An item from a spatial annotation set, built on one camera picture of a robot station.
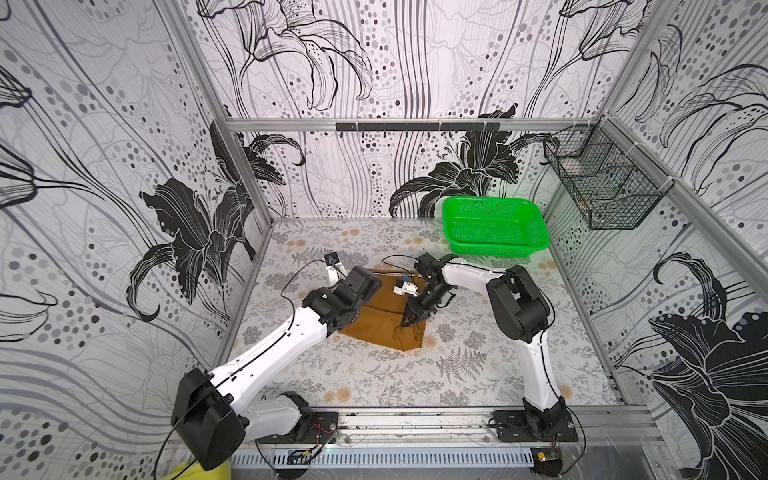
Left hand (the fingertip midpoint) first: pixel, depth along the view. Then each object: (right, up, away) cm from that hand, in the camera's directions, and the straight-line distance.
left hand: (353, 294), depth 80 cm
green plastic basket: (+52, +21, +36) cm, 67 cm away
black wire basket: (+78, +33, +8) cm, 85 cm away
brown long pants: (+7, -7, +4) cm, 11 cm away
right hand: (+16, -11, +11) cm, 22 cm away
